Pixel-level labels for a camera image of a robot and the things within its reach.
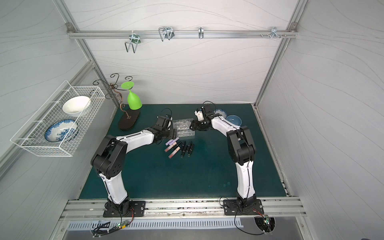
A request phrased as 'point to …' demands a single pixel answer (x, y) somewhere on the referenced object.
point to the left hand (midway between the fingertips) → (172, 131)
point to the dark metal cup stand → (128, 119)
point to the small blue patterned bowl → (221, 112)
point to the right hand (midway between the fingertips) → (194, 126)
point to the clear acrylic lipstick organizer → (183, 127)
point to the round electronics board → (266, 223)
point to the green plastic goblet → (133, 101)
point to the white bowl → (75, 106)
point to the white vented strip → (97, 226)
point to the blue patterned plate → (61, 130)
